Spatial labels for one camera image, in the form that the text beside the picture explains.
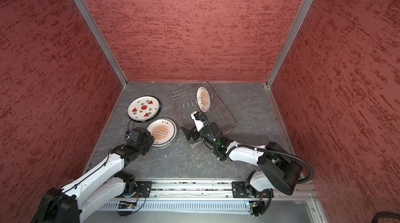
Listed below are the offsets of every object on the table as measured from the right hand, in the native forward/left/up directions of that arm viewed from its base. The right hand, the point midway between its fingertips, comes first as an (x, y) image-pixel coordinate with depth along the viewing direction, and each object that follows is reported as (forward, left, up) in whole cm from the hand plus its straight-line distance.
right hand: (187, 125), depth 80 cm
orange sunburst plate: (+4, +16, -13) cm, 21 cm away
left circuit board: (-32, +30, -19) cm, 48 cm away
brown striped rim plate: (+20, +31, -12) cm, 39 cm away
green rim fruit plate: (+4, +15, -13) cm, 21 cm away
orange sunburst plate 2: (+23, -9, -7) cm, 26 cm away
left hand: (-3, +20, -12) cm, 24 cm away
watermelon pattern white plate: (+20, +31, -12) cm, 39 cm away
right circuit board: (-35, -34, -18) cm, 52 cm away
